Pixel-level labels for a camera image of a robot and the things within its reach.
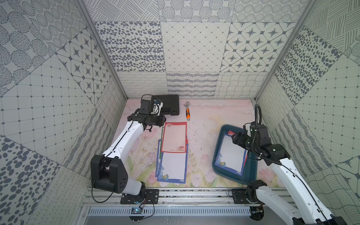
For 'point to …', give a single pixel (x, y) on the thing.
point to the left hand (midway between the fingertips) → (167, 118)
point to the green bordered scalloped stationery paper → (161, 153)
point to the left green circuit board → (136, 210)
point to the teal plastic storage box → (250, 171)
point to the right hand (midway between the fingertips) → (237, 140)
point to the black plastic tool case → (171, 105)
